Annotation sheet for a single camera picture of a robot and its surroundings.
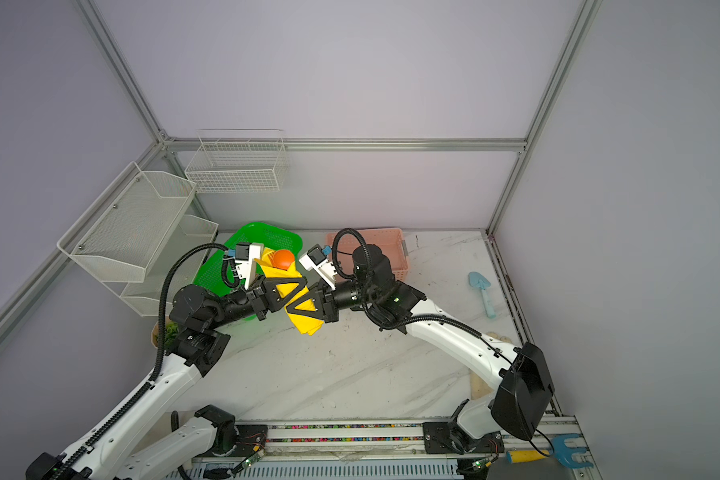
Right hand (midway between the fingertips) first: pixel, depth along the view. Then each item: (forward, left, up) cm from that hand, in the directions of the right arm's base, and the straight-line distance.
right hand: (289, 311), depth 59 cm
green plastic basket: (+48, +23, -28) cm, 60 cm away
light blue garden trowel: (+33, -54, -34) cm, 71 cm away
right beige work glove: (-3, -47, -36) cm, 59 cm away
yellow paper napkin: (-2, -3, -2) cm, 4 cm away
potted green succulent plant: (+6, +39, -22) cm, 45 cm away
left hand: (+4, -3, +4) cm, 6 cm away
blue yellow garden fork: (-18, -62, -35) cm, 73 cm away
